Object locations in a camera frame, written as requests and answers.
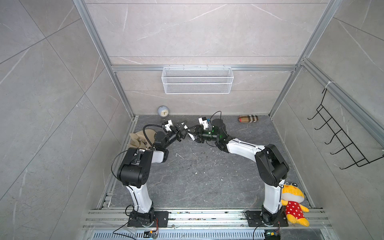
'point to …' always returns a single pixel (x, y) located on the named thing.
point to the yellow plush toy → (292, 197)
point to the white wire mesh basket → (198, 80)
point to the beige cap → (138, 139)
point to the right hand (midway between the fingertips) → (186, 132)
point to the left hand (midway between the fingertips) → (189, 122)
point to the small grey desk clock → (163, 112)
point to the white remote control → (185, 127)
